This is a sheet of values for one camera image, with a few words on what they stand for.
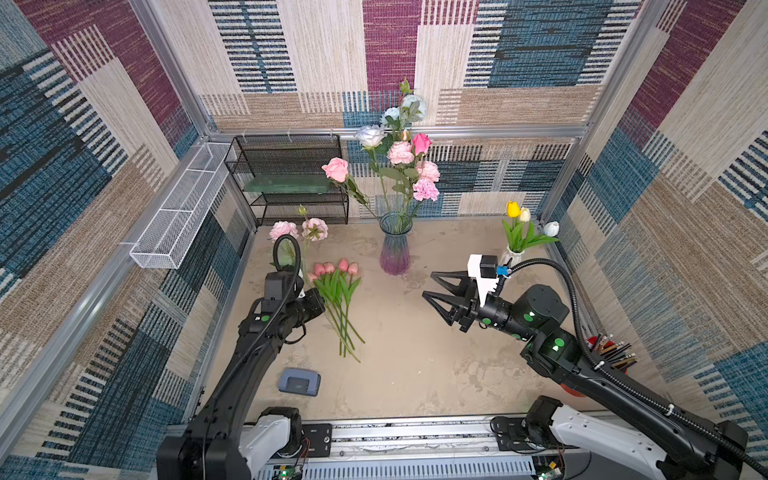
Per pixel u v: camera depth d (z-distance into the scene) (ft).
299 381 2.67
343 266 3.42
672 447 1.37
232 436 1.50
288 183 3.08
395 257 3.35
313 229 2.94
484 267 1.62
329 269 3.37
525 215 2.69
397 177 2.79
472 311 1.70
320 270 3.35
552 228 2.54
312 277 3.34
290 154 3.34
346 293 3.25
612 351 2.40
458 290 1.96
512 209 2.66
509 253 2.93
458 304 1.71
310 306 2.38
